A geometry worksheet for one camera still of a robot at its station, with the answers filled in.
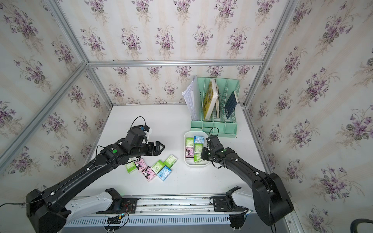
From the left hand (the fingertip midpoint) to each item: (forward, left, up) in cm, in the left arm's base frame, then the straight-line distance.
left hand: (160, 148), depth 75 cm
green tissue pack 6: (-4, +3, -15) cm, 16 cm away
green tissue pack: (+13, -16, -15) cm, 25 cm away
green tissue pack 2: (+8, -22, -15) cm, 28 cm away
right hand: (+3, -25, -13) cm, 28 cm away
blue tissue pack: (+14, -23, -14) cm, 30 cm away
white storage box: (+12, -19, -15) cm, 27 cm away
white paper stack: (+32, -17, +8) cm, 37 cm away
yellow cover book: (+33, -29, +5) cm, 45 cm away
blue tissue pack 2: (-8, -1, -16) cm, 17 cm away
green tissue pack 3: (+2, -21, -15) cm, 26 cm away
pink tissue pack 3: (-8, +8, -16) cm, 19 cm away
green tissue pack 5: (-4, +19, -15) cm, 25 cm away
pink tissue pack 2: (-2, +14, -16) cm, 21 cm away
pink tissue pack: (+5, -16, -14) cm, 22 cm away
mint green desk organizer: (+35, -36, -1) cm, 50 cm away
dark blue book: (+39, -47, -5) cm, 61 cm away
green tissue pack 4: (-1, -4, -15) cm, 16 cm away
